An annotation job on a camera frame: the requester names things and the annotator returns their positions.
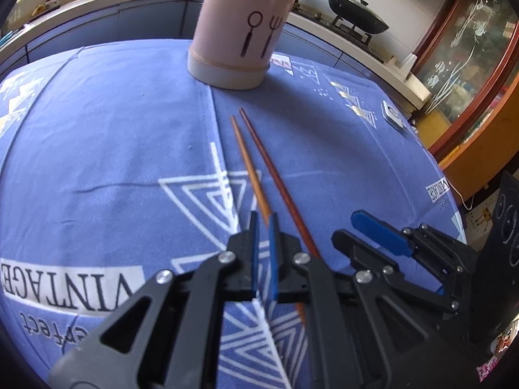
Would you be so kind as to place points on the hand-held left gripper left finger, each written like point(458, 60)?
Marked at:
point(254, 251)

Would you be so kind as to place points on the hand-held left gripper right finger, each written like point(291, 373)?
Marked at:
point(273, 259)

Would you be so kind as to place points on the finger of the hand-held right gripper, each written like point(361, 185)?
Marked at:
point(377, 231)
point(365, 251)

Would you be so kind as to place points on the dark wooden chopstick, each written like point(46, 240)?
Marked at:
point(275, 178)

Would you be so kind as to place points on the light wooden chopstick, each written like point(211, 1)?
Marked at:
point(247, 158)

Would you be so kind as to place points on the pale utensil holder cup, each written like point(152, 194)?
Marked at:
point(227, 28)

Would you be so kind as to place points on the white round device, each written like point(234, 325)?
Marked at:
point(392, 114)

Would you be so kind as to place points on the blue printed tablecloth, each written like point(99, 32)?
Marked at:
point(121, 150)

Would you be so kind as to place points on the black gas stove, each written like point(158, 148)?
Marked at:
point(365, 46)

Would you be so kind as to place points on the wooden glass display cabinet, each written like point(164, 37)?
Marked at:
point(466, 69)

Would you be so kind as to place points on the black wok with lid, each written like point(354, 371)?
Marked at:
point(357, 12)

